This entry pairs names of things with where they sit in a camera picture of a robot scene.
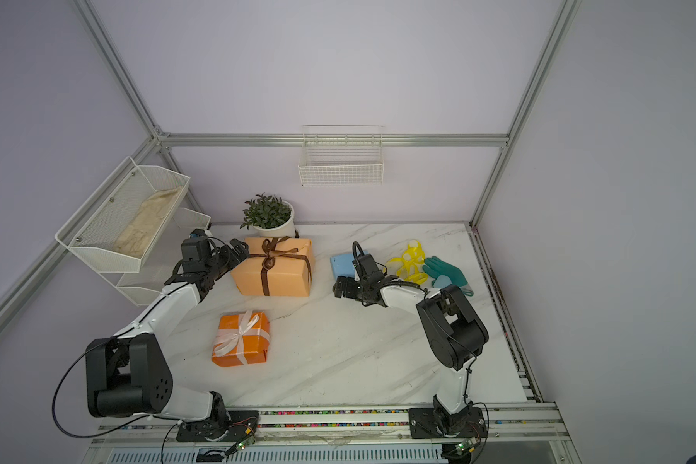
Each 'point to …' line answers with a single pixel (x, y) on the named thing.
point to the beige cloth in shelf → (131, 239)
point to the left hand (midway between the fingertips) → (238, 255)
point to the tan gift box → (275, 267)
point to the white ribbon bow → (227, 340)
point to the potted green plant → (271, 217)
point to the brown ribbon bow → (271, 253)
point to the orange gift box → (242, 339)
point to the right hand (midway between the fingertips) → (348, 293)
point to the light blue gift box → (342, 266)
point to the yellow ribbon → (411, 266)
